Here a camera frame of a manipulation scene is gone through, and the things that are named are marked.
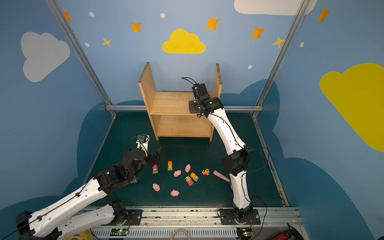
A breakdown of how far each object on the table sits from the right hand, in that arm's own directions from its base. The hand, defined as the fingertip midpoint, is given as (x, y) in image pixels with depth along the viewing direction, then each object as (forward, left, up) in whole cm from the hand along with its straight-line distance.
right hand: (196, 103), depth 84 cm
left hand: (-27, +19, -6) cm, 34 cm away
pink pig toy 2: (-30, +10, -29) cm, 43 cm away
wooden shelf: (-4, +16, -3) cm, 16 cm away
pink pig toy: (-26, +4, -30) cm, 40 cm away
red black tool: (-56, -47, -29) cm, 79 cm away
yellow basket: (-62, +46, -24) cm, 81 cm away
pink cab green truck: (-29, +24, -29) cm, 47 cm away
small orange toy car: (-28, -7, -29) cm, 41 cm away
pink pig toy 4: (-39, +21, -29) cm, 52 cm away
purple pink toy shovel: (-28, -14, -30) cm, 44 cm away
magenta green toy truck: (-34, +2, -28) cm, 45 cm away
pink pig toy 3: (-41, +10, -30) cm, 52 cm away
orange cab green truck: (-25, +15, -28) cm, 41 cm away
